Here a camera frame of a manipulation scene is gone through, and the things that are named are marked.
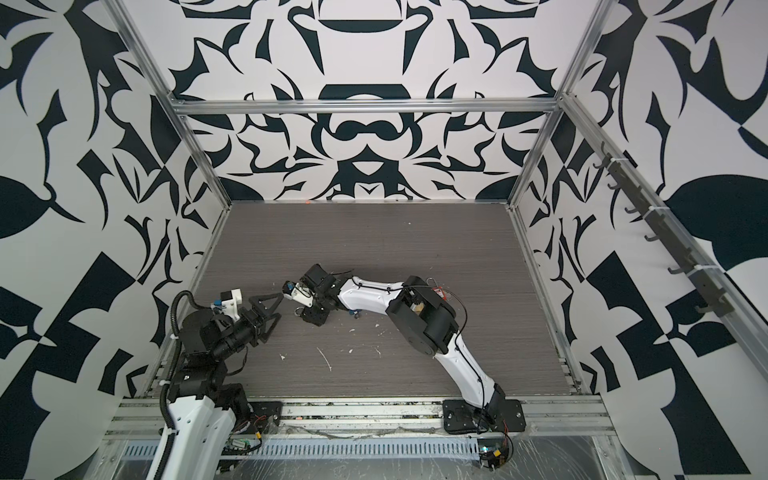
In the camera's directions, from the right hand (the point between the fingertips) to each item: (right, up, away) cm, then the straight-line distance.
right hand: (308, 308), depth 92 cm
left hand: (-3, +6, -16) cm, 17 cm away
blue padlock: (+13, -1, 0) cm, 13 cm away
